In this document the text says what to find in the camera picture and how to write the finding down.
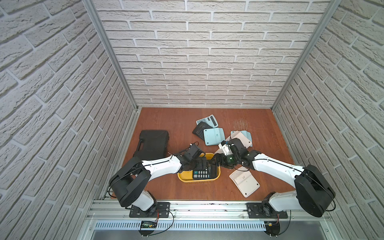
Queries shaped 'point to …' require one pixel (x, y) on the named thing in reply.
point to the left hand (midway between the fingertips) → (199, 159)
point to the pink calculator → (237, 135)
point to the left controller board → (148, 224)
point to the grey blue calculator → (209, 120)
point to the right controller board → (272, 228)
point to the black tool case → (153, 144)
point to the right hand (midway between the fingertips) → (215, 162)
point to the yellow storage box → (187, 176)
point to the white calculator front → (244, 181)
